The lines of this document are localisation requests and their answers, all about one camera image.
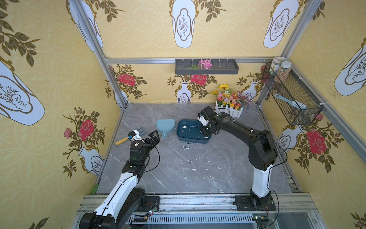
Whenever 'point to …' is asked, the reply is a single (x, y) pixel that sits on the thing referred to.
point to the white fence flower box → (233, 111)
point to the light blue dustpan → (165, 126)
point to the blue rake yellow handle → (130, 137)
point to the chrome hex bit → (190, 161)
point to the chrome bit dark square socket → (187, 142)
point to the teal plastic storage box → (189, 131)
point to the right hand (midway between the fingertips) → (208, 128)
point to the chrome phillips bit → (187, 148)
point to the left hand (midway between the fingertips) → (148, 134)
